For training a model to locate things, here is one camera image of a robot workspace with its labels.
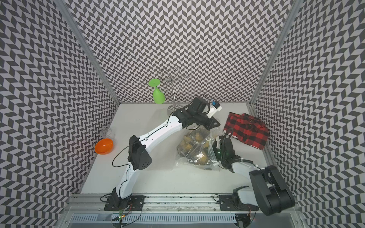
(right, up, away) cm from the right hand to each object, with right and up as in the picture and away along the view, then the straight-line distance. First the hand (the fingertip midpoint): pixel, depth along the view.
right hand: (204, 151), depth 88 cm
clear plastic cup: (-68, +10, +11) cm, 69 cm away
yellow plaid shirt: (-6, +4, -8) cm, 11 cm away
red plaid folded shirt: (+31, +13, +10) cm, 36 cm away
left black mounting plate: (-38, -22, -17) cm, 47 cm away
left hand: (+7, +17, -12) cm, 22 cm away
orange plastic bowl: (-64, +3, +1) cm, 64 cm away
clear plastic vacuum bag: (+4, -2, -17) cm, 17 cm away
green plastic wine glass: (-30, +36, +6) cm, 47 cm away
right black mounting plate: (+11, -22, -16) cm, 30 cm away
